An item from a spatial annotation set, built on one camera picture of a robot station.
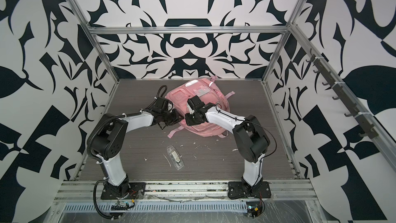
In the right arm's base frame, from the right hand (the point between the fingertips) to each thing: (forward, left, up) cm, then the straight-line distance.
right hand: (188, 120), depth 90 cm
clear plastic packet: (-19, +7, -6) cm, 21 cm away
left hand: (+4, +2, -1) cm, 5 cm away
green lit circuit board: (-42, -30, -10) cm, 53 cm away
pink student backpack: (+21, -14, -1) cm, 26 cm away
